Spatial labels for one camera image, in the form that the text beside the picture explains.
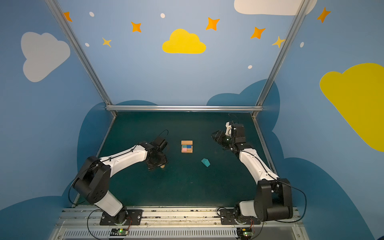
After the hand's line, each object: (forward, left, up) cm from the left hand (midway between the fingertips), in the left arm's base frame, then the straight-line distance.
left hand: (164, 164), depth 89 cm
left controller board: (-33, +18, -4) cm, 38 cm away
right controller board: (-33, -43, -5) cm, 54 cm away
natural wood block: (+11, -14, -3) cm, 18 cm away
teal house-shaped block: (+3, -25, -3) cm, 26 cm away
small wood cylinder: (0, +2, -3) cm, 3 cm away
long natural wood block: (+14, -13, +3) cm, 19 cm away
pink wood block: (+12, -11, -2) cm, 17 cm away
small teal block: (+14, -11, 0) cm, 18 cm away
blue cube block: (+13, -14, -1) cm, 20 cm away
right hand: (+13, -30, +14) cm, 36 cm away
